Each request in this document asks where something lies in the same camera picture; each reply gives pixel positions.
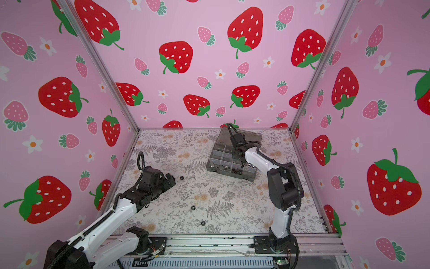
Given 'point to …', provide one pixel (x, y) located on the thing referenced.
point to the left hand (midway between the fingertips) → (170, 181)
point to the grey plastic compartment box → (221, 159)
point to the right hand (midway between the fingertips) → (237, 156)
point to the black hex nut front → (204, 223)
